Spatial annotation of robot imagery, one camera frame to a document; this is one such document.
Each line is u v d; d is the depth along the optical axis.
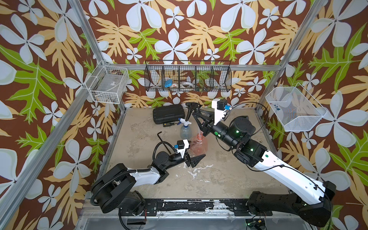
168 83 0.96
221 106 0.47
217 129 0.51
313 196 0.39
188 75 0.98
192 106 0.53
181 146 0.60
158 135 1.04
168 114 1.07
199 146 0.71
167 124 1.08
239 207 0.74
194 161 0.64
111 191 0.43
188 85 0.99
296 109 0.82
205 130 0.53
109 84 0.86
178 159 0.66
